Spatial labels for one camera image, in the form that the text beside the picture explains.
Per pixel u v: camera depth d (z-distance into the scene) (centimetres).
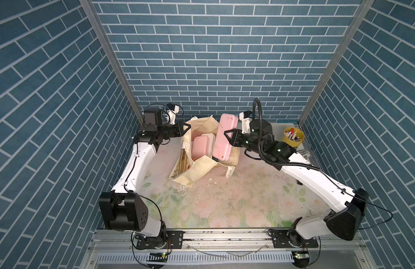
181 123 69
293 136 99
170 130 67
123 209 41
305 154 101
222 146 72
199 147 87
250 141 59
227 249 72
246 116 63
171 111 70
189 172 84
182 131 70
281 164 51
